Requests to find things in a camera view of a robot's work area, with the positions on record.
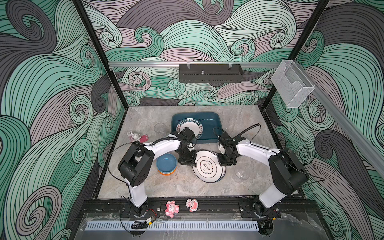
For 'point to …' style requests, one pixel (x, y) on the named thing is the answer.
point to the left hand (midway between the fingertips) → (196, 164)
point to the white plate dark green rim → (193, 123)
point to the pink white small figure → (192, 204)
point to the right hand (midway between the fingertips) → (220, 164)
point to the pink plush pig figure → (171, 208)
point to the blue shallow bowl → (166, 163)
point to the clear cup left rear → (159, 127)
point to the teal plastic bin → (211, 121)
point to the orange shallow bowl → (167, 174)
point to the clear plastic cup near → (242, 173)
